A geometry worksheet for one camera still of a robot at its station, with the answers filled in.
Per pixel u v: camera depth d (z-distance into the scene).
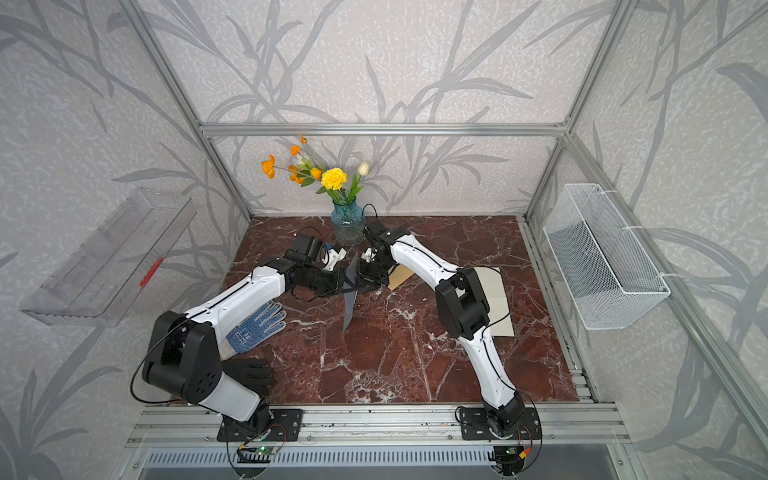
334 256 0.81
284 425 0.73
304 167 1.02
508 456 0.77
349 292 0.83
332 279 0.76
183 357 0.43
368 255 0.89
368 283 0.82
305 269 0.68
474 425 0.73
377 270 0.80
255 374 0.82
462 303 0.57
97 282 0.65
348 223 1.05
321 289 0.74
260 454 0.72
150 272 0.65
